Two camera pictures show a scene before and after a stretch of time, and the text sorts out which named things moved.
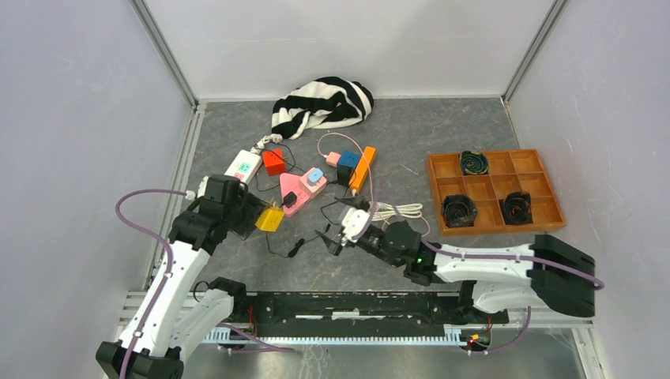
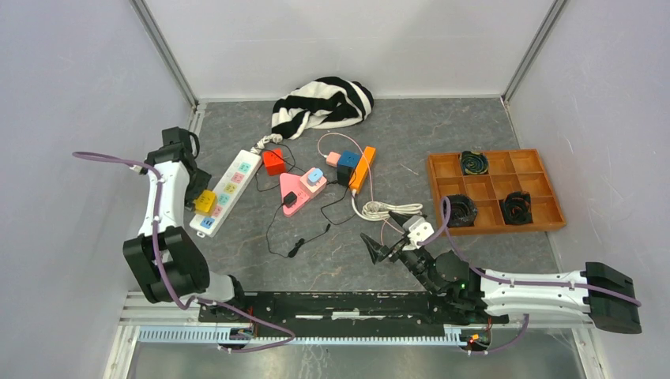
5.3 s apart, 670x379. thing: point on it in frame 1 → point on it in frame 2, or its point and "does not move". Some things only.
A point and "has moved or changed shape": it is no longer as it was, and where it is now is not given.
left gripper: x=253 y=206 → x=202 y=182
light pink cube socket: x=309 y=190 does not move
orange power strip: x=358 y=180 does not move
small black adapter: x=343 y=174 does not move
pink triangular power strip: x=289 y=182 does not move
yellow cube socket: x=269 y=219 has moved or changed shape
